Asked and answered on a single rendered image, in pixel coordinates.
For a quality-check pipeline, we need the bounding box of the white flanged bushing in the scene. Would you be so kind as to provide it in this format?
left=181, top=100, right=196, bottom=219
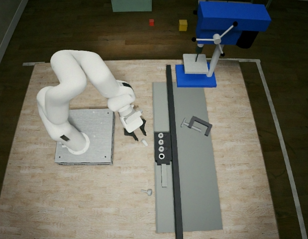
left=141, top=139, right=149, bottom=147

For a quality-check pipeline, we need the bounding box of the grey flanged bushing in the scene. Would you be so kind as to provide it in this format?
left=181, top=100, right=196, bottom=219
left=141, top=190, right=152, bottom=196

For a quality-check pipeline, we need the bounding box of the blue drill press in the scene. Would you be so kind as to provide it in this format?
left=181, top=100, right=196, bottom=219
left=175, top=1, right=271, bottom=88

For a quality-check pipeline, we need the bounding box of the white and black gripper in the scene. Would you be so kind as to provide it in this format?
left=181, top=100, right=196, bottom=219
left=120, top=117, right=146, bottom=141

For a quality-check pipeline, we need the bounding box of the black rectangular plate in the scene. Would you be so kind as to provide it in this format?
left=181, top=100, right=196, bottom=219
left=154, top=132, right=172, bottom=162

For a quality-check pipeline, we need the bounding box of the dark grey c-clamp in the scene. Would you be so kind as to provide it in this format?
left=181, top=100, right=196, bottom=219
left=181, top=116, right=212, bottom=136

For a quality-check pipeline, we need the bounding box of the long black rectangular bar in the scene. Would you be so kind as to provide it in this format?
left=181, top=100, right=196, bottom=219
left=166, top=65, right=183, bottom=239

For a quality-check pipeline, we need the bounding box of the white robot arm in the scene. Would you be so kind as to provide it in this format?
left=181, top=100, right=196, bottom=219
left=36, top=50, right=142, bottom=155

